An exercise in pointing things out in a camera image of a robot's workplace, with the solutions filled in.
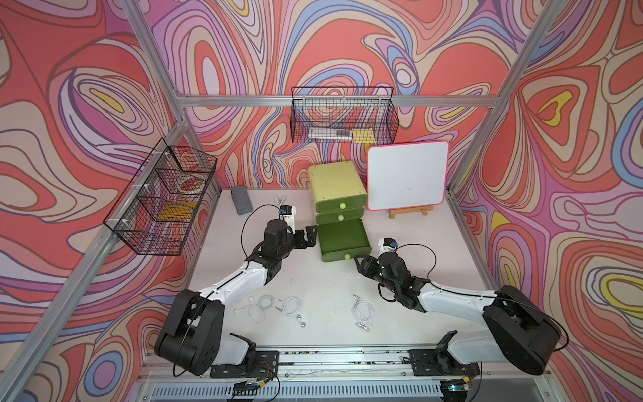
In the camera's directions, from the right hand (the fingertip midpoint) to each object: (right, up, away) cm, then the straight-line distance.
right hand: (360, 266), depth 87 cm
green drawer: (-1, +23, +3) cm, 23 cm away
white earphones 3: (0, -15, -4) cm, 16 cm away
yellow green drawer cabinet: (-8, +28, +4) cm, 29 cm away
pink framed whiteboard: (+22, +35, +15) cm, 44 cm away
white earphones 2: (-24, -13, -3) cm, 27 cm away
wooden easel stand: (+30, +20, +18) cm, 40 cm away
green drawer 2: (-7, +17, +8) cm, 21 cm away
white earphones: (-36, -15, -3) cm, 39 cm away
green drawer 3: (-5, +8, +9) cm, 13 cm away
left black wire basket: (-64, +18, -14) cm, 68 cm away
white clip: (-34, +23, +25) cm, 48 cm away
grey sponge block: (-50, +24, +25) cm, 61 cm away
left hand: (-18, +14, -2) cm, 23 cm away
